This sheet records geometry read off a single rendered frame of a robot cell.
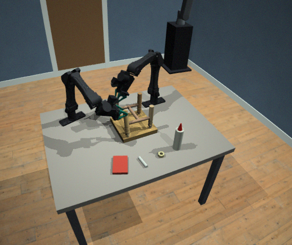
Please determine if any red flat rectangular block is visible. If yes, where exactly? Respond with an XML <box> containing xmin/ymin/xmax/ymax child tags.
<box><xmin>112</xmin><ymin>156</ymin><xmax>128</xmax><ymax>175</ymax></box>

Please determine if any yellow flat stool seat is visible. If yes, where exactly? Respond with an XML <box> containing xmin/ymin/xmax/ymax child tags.
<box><xmin>110</xmin><ymin>110</ymin><xmax>158</xmax><ymax>143</ymax></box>

